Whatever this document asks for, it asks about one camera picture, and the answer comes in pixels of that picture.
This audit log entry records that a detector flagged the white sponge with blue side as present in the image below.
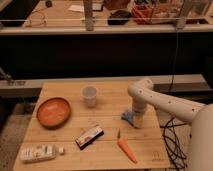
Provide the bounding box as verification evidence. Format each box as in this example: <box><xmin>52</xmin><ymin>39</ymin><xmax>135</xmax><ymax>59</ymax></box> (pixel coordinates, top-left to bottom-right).
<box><xmin>121</xmin><ymin>110</ymin><xmax>134</xmax><ymax>126</ymax></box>

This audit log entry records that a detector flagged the metal post left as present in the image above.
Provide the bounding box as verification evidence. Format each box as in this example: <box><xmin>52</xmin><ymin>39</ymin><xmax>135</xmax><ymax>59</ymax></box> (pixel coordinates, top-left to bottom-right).
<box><xmin>83</xmin><ymin>0</ymin><xmax>94</xmax><ymax>31</ymax></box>

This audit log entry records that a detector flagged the white paper on bench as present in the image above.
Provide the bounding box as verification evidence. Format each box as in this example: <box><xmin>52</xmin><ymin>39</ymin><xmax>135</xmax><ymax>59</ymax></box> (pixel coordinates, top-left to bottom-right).
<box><xmin>68</xmin><ymin>5</ymin><xmax>84</xmax><ymax>13</ymax></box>

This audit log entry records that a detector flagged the clear plastic bottle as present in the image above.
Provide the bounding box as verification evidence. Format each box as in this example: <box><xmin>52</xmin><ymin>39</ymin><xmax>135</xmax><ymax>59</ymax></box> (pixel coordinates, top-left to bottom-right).
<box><xmin>20</xmin><ymin>144</ymin><xmax>65</xmax><ymax>163</ymax></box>

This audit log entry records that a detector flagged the black cable bundle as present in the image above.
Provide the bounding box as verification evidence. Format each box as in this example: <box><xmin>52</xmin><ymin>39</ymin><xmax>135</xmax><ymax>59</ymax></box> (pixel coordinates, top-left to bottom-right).
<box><xmin>159</xmin><ymin>116</ymin><xmax>189</xmax><ymax>171</ymax></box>

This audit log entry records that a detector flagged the orange wooden bowl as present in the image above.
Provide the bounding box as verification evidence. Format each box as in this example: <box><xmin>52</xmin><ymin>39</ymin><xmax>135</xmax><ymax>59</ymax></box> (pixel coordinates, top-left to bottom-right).
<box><xmin>36</xmin><ymin>97</ymin><xmax>71</xmax><ymax>129</ymax></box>

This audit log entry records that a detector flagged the black and white snack bar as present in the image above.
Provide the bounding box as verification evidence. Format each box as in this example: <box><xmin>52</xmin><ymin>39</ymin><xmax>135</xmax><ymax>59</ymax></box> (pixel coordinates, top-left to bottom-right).
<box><xmin>75</xmin><ymin>125</ymin><xmax>104</xmax><ymax>150</ymax></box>

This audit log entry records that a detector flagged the black object on bench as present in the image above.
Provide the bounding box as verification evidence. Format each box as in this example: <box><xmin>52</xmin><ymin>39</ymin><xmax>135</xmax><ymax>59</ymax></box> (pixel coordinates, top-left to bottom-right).
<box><xmin>107</xmin><ymin>10</ymin><xmax>131</xmax><ymax>25</ymax></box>

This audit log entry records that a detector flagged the metal post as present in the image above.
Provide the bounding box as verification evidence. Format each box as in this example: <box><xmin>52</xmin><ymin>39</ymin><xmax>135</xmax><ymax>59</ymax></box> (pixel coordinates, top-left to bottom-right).
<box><xmin>83</xmin><ymin>0</ymin><xmax>94</xmax><ymax>31</ymax></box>
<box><xmin>176</xmin><ymin>0</ymin><xmax>193</xmax><ymax>30</ymax></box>

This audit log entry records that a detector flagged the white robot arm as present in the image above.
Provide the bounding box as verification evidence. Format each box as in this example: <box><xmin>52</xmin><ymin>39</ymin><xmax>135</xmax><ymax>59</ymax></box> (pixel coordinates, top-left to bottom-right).
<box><xmin>128</xmin><ymin>77</ymin><xmax>213</xmax><ymax>171</ymax></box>

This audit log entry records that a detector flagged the orange basket on bench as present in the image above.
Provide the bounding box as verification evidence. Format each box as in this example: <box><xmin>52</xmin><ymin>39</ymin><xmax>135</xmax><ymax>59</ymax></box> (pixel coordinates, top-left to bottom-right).
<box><xmin>131</xmin><ymin>5</ymin><xmax>153</xmax><ymax>24</ymax></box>

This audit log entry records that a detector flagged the orange carrot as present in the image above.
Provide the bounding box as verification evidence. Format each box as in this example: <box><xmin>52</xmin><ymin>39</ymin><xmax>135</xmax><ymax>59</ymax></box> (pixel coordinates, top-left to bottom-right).
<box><xmin>117</xmin><ymin>132</ymin><xmax>137</xmax><ymax>163</ymax></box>

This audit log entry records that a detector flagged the metal post right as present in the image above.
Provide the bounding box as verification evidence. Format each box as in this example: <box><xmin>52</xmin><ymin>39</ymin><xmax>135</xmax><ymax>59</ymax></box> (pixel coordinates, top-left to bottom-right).
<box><xmin>176</xmin><ymin>0</ymin><xmax>193</xmax><ymax>30</ymax></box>

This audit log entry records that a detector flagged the translucent plastic cup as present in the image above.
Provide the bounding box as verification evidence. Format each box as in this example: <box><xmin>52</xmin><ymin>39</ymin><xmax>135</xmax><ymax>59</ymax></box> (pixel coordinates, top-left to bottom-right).
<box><xmin>82</xmin><ymin>86</ymin><xmax>97</xmax><ymax>107</ymax></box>

